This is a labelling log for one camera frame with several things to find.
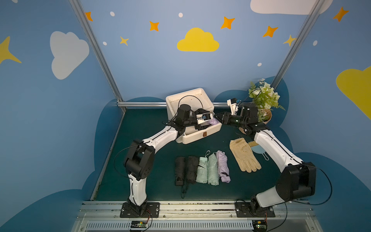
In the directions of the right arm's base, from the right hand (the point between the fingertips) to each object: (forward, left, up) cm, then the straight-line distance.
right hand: (217, 115), depth 81 cm
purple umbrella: (-21, -6, -24) cm, 32 cm away
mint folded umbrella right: (-27, +1, -23) cm, 36 cm away
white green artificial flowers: (+14, -30, +2) cm, 33 cm away
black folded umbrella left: (-22, +21, -24) cm, 39 cm away
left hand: (+2, +4, -1) cm, 5 cm away
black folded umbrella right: (-22, +13, -24) cm, 35 cm away
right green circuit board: (-48, -23, -30) cm, 61 cm away
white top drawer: (-10, +14, -6) cm, 19 cm away
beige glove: (-9, -21, -28) cm, 37 cm away
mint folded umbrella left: (-27, +7, -25) cm, 37 cm away
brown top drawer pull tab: (-7, +7, -9) cm, 13 cm away
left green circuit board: (-52, +39, -28) cm, 71 cm away
